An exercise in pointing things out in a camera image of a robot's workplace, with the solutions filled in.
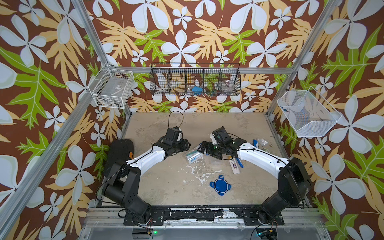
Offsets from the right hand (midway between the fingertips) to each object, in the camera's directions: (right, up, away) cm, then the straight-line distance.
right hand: (201, 151), depth 85 cm
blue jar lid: (+11, -20, 0) cm, 23 cm away
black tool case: (-50, -1, +8) cm, 51 cm away
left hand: (-8, +4, +5) cm, 10 cm away
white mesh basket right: (+60, +21, -3) cm, 64 cm away
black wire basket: (-3, +46, +12) cm, 47 cm away
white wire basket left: (-52, +37, 0) cm, 64 cm away
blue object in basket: (-2, +37, +8) cm, 38 cm away
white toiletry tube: (+21, -10, +5) cm, 24 cm away
